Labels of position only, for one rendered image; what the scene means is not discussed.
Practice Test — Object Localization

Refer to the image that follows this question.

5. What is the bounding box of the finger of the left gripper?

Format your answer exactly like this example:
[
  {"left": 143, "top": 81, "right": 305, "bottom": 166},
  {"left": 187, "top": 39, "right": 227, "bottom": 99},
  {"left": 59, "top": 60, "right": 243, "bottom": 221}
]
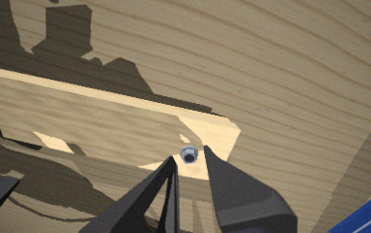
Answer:
[{"left": 0, "top": 176, "right": 20, "bottom": 207}]

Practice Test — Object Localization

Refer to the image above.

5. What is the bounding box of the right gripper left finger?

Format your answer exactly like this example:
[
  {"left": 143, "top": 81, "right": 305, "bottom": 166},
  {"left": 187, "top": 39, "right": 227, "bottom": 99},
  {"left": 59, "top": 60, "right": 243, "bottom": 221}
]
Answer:
[{"left": 78, "top": 155, "right": 180, "bottom": 233}]

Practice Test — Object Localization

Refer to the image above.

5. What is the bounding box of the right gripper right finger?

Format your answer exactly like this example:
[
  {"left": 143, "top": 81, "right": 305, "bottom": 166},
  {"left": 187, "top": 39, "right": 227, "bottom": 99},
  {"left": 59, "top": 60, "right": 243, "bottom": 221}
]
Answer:
[{"left": 204, "top": 145, "right": 298, "bottom": 233}]

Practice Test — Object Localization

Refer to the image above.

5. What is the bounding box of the grey metal nut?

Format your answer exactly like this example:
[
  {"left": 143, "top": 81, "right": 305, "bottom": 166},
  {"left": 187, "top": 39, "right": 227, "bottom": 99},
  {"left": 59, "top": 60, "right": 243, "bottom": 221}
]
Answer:
[{"left": 181, "top": 146, "right": 199, "bottom": 164}]

